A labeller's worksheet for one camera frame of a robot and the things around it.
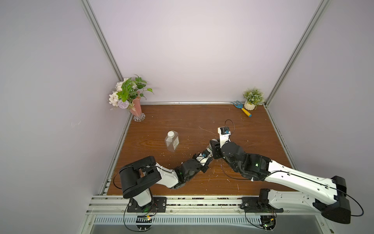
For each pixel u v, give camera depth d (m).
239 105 1.18
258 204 0.65
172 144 0.88
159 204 0.73
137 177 0.46
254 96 1.06
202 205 0.74
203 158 0.68
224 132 0.58
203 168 0.73
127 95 0.83
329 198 0.39
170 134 0.83
